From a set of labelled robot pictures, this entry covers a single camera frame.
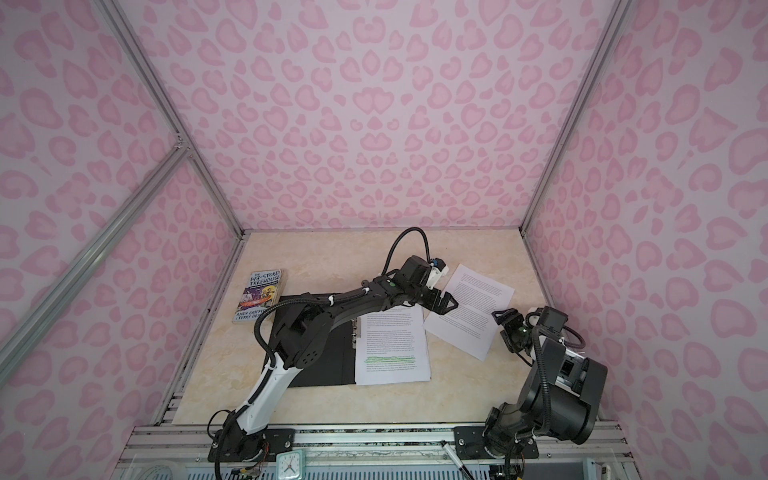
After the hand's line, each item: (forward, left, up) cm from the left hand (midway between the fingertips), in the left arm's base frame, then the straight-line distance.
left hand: (452, 296), depth 91 cm
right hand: (-6, -14, -4) cm, 16 cm away
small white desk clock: (-41, +42, -6) cm, 59 cm away
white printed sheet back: (-5, -6, -10) cm, 13 cm away
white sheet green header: (-12, +18, -8) cm, 23 cm away
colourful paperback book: (+9, +61, -6) cm, 62 cm away
